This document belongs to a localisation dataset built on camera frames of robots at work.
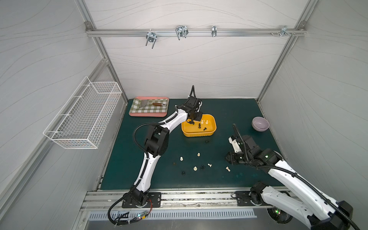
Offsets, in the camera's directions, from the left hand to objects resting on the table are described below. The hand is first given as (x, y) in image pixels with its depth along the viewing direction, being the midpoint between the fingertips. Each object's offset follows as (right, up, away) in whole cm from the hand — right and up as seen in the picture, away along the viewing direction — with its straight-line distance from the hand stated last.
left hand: (201, 116), depth 99 cm
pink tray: (-38, +1, +13) cm, 40 cm away
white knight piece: (+5, -30, -14) cm, 33 cm away
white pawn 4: (-5, -31, -15) cm, 35 cm away
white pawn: (+1, -4, +6) cm, 7 cm away
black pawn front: (-12, -33, -17) cm, 39 cm away
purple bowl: (+43, -6, +3) cm, 44 cm away
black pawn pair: (0, -30, -15) cm, 33 cm away
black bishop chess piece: (-7, -5, +8) cm, 12 cm away
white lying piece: (+14, -31, -15) cm, 37 cm away
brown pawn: (-17, -29, -13) cm, 36 cm away
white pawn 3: (-3, -24, -10) cm, 26 cm away
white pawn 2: (+5, -5, +6) cm, 9 cm away
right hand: (+12, -21, -22) cm, 33 cm away
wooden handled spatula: (-45, +11, +17) cm, 49 cm away
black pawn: (+3, -9, +2) cm, 10 cm away
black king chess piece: (-1, -8, +3) cm, 8 cm away
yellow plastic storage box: (+5, -8, +5) cm, 10 cm away
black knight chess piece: (+4, -17, -3) cm, 18 cm away
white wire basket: (-61, -3, -31) cm, 68 cm away
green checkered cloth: (-40, +6, +16) cm, 44 cm away
